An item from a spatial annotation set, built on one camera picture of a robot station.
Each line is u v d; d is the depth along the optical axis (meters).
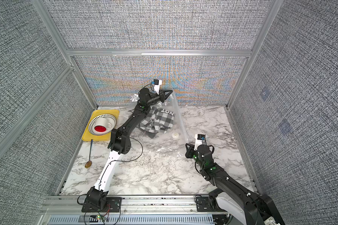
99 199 0.64
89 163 0.88
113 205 0.74
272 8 0.70
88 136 1.01
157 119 1.06
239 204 0.48
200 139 0.73
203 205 0.73
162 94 0.86
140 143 1.00
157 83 0.86
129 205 0.75
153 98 0.87
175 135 1.00
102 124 0.98
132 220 0.70
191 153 0.74
